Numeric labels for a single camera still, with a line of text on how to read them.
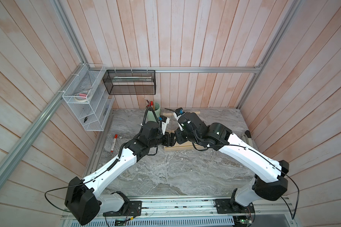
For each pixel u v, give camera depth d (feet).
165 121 2.20
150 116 3.31
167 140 2.12
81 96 2.45
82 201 1.26
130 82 3.33
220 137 1.40
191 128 1.50
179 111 1.86
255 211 2.36
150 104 3.15
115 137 3.39
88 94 2.30
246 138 3.24
